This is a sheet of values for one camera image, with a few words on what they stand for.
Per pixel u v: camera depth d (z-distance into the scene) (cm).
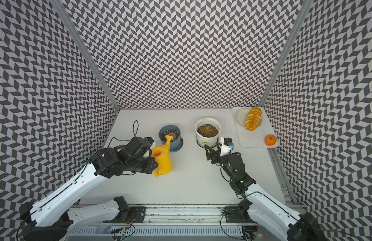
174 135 93
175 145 93
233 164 58
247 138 103
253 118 104
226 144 68
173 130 96
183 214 75
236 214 73
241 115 111
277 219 46
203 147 97
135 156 50
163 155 67
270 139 94
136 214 73
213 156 68
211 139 94
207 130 94
